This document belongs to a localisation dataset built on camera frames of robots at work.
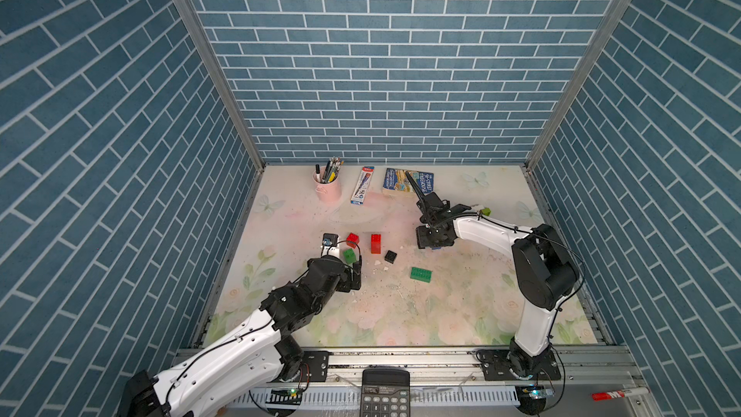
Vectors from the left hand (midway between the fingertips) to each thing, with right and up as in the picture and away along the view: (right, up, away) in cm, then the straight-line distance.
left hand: (355, 264), depth 78 cm
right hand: (+23, +3, +17) cm, 29 cm away
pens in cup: (-10, +27, +21) cm, 36 cm away
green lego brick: (-3, -1, +13) cm, 14 cm away
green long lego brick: (+20, -6, +11) cm, 23 cm away
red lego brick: (-3, +4, +17) cm, 18 cm away
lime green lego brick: (+46, +13, +26) cm, 54 cm away
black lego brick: (+10, -2, +15) cm, 18 cm away
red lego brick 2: (+5, +3, +14) cm, 15 cm away
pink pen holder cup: (-12, +20, +27) cm, 35 cm away
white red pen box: (-1, +21, +34) cm, 40 cm away
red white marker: (+65, -29, -9) cm, 72 cm away
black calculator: (+8, -28, -10) cm, 31 cm away
